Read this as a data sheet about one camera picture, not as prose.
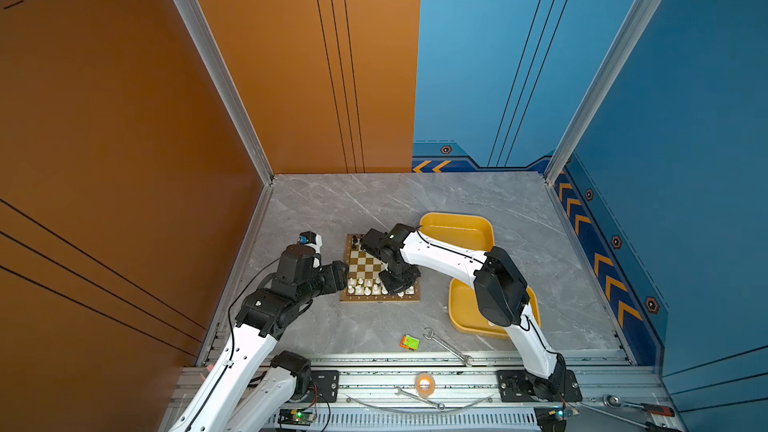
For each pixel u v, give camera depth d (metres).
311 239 0.66
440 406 0.71
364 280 0.89
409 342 0.78
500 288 0.49
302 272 0.56
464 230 1.03
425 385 0.76
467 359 0.78
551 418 0.70
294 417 0.71
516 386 0.73
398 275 0.74
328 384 0.74
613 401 0.70
